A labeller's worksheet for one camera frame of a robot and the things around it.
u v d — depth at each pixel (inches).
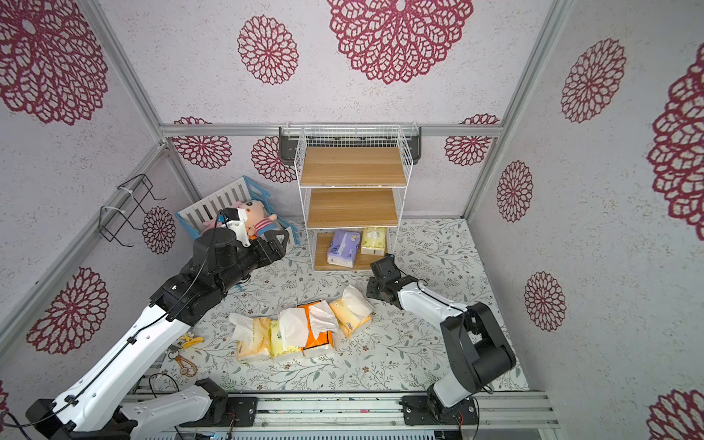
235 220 22.9
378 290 32.8
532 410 29.7
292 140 37.3
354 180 29.2
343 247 40.2
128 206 30.9
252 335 32.0
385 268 28.3
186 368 31.9
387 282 27.4
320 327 30.9
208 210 39.8
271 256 23.2
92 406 14.5
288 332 32.1
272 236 23.3
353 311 34.5
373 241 41.6
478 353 17.5
